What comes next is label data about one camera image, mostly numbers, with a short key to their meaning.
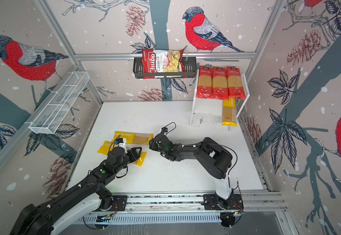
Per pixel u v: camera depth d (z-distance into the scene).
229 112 0.90
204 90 0.78
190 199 0.76
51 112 0.73
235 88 0.78
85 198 0.54
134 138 0.97
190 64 0.95
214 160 0.49
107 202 0.66
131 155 0.73
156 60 0.87
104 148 0.94
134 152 0.75
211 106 0.95
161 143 0.70
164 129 0.85
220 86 0.80
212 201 0.73
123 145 0.75
